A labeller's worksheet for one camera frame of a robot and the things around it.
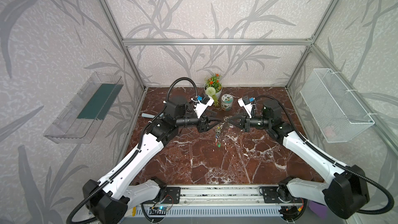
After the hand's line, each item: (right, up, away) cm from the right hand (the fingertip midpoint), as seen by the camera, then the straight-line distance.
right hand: (229, 116), depth 71 cm
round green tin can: (+2, +6, +30) cm, 30 cm away
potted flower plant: (-7, +16, +30) cm, 34 cm away
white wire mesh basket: (+44, +2, -8) cm, 44 cm away
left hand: (-5, +2, -7) cm, 9 cm away
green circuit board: (-33, -44, +1) cm, 55 cm away
